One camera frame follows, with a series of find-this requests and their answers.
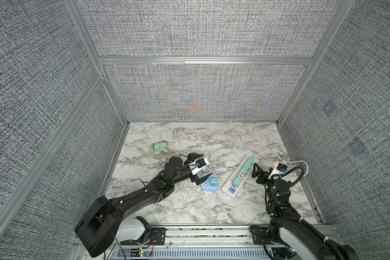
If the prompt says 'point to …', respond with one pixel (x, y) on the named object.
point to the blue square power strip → (206, 186)
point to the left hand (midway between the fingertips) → (208, 162)
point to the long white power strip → (228, 188)
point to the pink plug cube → (241, 175)
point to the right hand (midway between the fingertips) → (263, 162)
